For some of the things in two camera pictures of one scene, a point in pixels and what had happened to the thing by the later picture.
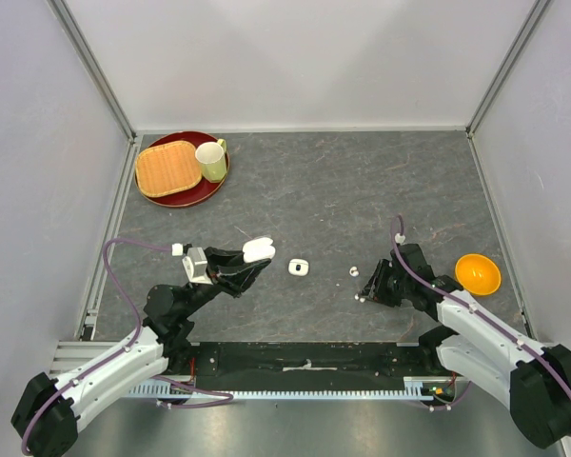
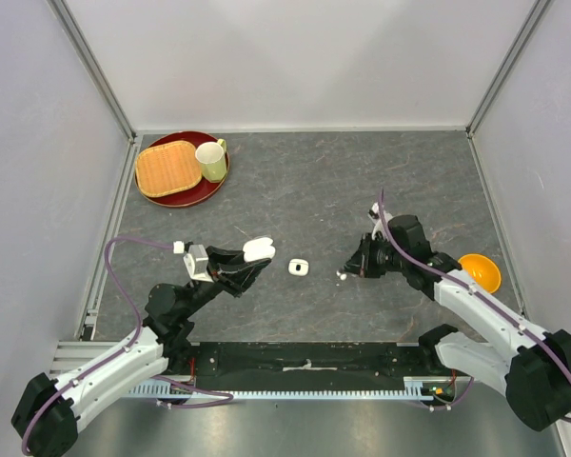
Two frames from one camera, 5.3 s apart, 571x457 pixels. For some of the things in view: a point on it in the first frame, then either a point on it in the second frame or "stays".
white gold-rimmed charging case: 298,267 stays
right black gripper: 374,288 to 356,263
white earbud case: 258,249 stays
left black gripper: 232,274 stays
